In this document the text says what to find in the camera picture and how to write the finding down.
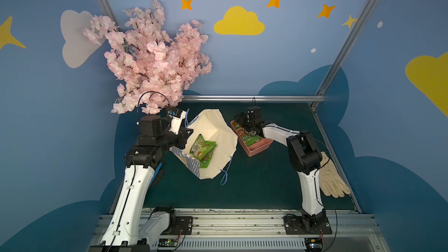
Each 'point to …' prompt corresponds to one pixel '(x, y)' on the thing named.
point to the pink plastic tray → (253, 149)
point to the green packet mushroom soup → (205, 161)
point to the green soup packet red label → (248, 139)
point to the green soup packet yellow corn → (201, 147)
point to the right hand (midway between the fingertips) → (238, 117)
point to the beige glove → (330, 181)
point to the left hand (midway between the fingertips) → (190, 128)
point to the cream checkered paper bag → (213, 127)
